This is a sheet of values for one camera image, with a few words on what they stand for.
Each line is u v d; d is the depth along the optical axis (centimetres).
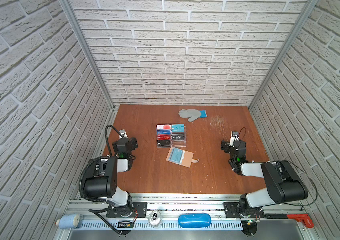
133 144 87
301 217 71
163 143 95
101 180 45
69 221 63
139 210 73
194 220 68
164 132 96
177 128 96
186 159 92
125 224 72
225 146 85
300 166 76
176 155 92
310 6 69
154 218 60
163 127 95
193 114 114
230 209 73
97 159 48
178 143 97
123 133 81
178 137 97
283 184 45
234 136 79
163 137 95
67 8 70
